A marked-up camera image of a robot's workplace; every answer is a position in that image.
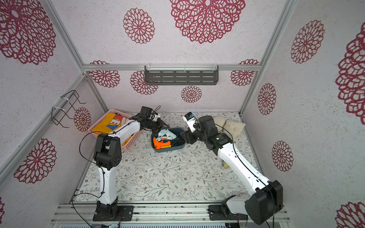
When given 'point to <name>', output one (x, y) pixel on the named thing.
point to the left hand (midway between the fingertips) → (168, 127)
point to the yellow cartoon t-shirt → (109, 123)
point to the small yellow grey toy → (226, 166)
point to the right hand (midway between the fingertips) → (184, 129)
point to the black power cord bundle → (177, 142)
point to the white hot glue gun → (164, 138)
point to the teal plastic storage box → (177, 132)
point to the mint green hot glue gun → (168, 133)
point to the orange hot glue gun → (161, 144)
